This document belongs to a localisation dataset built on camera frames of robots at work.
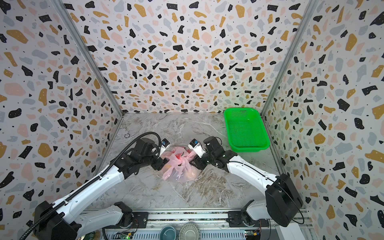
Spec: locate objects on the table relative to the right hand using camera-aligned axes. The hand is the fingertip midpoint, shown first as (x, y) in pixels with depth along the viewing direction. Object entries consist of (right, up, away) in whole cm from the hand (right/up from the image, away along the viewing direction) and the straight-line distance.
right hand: (190, 158), depth 80 cm
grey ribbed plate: (0, -33, -9) cm, 34 cm away
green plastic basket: (+40, +14, +34) cm, 54 cm away
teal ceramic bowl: (-10, -33, -10) cm, 36 cm away
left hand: (-14, +3, -1) cm, 14 cm away
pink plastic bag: (-7, -6, +2) cm, 9 cm away
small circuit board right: (+30, -35, -8) cm, 47 cm away
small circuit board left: (-31, -34, -10) cm, 47 cm away
